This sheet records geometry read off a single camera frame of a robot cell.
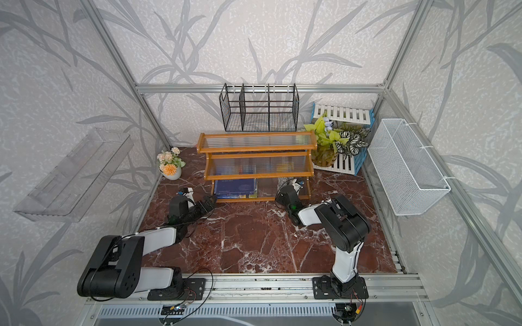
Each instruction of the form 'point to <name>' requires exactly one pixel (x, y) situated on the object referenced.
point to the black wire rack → (259, 107)
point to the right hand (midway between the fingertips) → (279, 190)
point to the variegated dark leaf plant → (356, 140)
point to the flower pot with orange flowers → (170, 164)
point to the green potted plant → (327, 141)
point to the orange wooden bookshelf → (243, 155)
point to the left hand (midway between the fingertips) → (212, 200)
